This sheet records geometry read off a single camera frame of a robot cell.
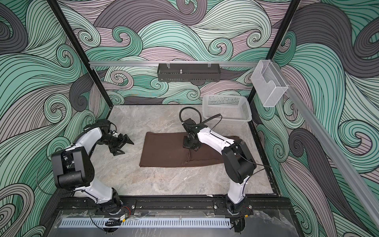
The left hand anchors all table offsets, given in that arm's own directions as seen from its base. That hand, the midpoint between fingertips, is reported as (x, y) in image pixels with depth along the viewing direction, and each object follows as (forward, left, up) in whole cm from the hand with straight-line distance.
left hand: (129, 145), depth 87 cm
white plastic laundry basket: (+39, -74, -7) cm, 83 cm away
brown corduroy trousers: (0, -21, -4) cm, 22 cm away
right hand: (+2, -35, -3) cm, 35 cm away
